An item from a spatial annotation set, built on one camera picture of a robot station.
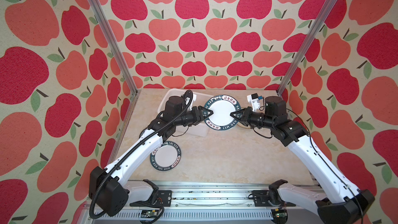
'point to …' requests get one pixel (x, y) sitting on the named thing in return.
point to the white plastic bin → (199, 129)
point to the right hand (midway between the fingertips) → (234, 113)
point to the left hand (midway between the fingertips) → (213, 116)
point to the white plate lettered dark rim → (222, 106)
